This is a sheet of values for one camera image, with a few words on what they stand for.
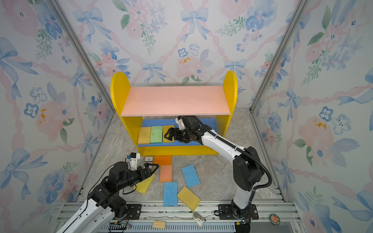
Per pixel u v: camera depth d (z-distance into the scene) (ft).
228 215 2.42
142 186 2.67
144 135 2.80
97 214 1.73
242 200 1.89
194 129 2.16
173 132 2.44
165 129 2.87
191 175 2.80
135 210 2.45
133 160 2.32
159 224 2.30
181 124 2.55
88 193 1.80
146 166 2.22
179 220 2.37
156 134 2.82
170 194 2.58
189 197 2.55
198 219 2.31
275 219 2.35
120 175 1.90
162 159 2.96
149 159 2.97
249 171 1.50
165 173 2.74
